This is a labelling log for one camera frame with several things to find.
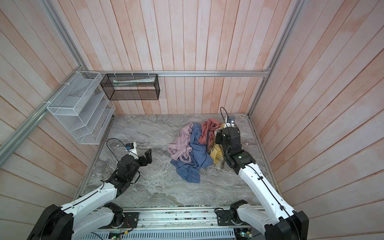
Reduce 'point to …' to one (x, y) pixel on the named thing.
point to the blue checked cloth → (200, 157)
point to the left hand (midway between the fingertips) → (144, 152)
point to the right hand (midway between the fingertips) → (223, 128)
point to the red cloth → (208, 128)
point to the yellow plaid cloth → (216, 151)
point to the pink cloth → (180, 148)
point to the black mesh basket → (131, 86)
